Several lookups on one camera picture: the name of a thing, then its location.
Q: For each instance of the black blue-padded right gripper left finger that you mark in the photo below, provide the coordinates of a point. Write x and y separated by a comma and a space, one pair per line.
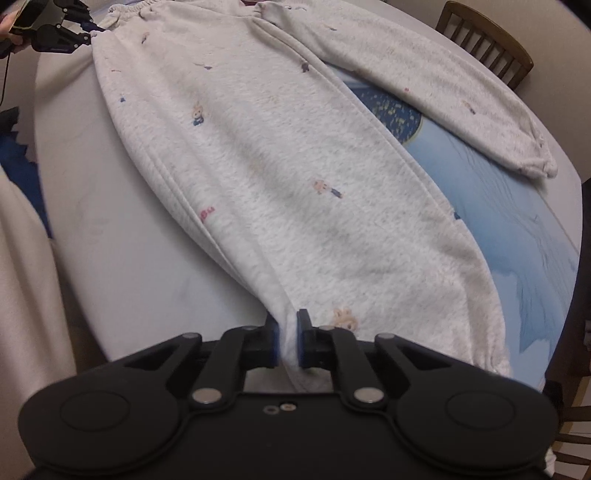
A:
209, 374

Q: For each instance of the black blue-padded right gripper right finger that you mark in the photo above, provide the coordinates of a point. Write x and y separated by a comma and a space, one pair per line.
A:
364, 373

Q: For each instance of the light grey printed sweatshirt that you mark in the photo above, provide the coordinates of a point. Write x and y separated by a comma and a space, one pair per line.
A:
238, 120

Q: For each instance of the person's left hand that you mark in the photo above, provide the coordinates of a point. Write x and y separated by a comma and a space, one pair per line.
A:
6, 24

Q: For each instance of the blue cloth on floor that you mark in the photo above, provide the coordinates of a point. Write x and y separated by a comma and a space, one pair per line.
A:
22, 172

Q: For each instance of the blue whale print table mat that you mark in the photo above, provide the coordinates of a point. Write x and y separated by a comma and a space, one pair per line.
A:
532, 261

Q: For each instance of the wooden slatted chair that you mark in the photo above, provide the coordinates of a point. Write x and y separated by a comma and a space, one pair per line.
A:
486, 41

